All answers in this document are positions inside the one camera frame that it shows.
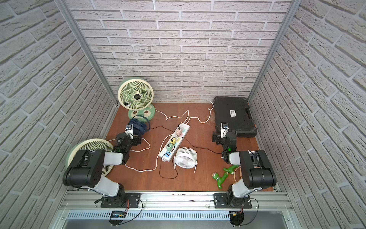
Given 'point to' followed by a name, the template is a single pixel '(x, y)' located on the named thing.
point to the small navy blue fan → (139, 127)
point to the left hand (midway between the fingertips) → (128, 131)
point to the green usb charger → (168, 149)
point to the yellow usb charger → (173, 141)
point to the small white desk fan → (186, 157)
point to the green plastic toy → (220, 180)
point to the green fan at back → (136, 94)
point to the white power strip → (182, 130)
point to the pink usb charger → (178, 131)
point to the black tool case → (236, 111)
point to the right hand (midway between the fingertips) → (222, 131)
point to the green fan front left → (92, 144)
